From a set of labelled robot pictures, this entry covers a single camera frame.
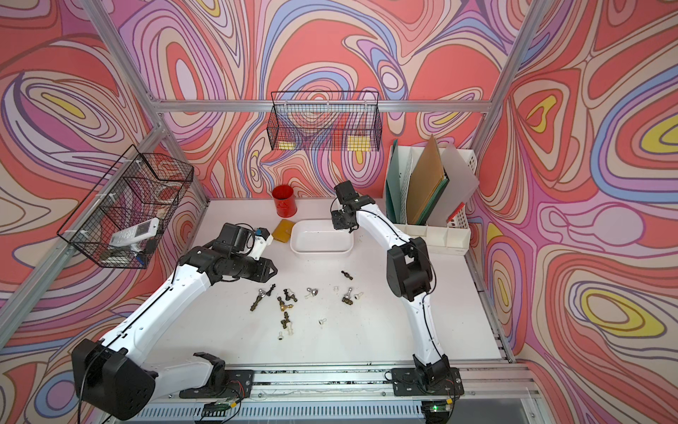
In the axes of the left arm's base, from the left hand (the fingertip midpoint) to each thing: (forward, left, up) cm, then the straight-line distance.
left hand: (273, 270), depth 79 cm
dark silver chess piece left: (-1, +7, -15) cm, 17 cm away
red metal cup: (+36, +2, -8) cm, 37 cm away
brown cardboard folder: (+38, -54, +2) cm, 66 cm away
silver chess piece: (0, -11, -15) cm, 18 cm away
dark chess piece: (+7, -23, -15) cm, 28 cm away
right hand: (+22, -21, -7) cm, 31 cm away
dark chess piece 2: (-1, -2, -16) cm, 16 cm away
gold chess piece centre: (-5, -1, -15) cm, 16 cm away
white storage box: (+24, -12, -16) cm, 31 cm away
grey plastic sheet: (+24, -60, +14) cm, 66 cm away
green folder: (+24, -52, +5) cm, 58 cm away
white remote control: (+2, +32, +16) cm, 36 cm away
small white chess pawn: (-10, -14, -15) cm, 23 cm away
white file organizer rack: (+21, -65, -12) cm, 69 cm away
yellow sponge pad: (+25, +3, -12) cm, 28 cm away
